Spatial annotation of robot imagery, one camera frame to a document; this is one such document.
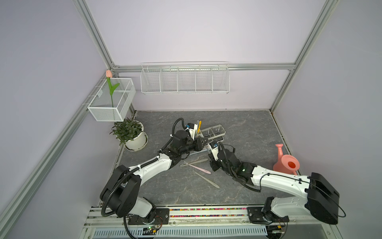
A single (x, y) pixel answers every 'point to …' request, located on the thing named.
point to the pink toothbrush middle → (203, 170)
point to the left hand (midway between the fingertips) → (207, 141)
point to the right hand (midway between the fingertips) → (209, 153)
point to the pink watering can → (285, 163)
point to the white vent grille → (179, 232)
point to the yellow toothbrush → (200, 126)
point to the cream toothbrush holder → (212, 132)
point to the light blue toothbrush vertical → (198, 125)
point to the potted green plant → (130, 133)
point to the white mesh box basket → (100, 107)
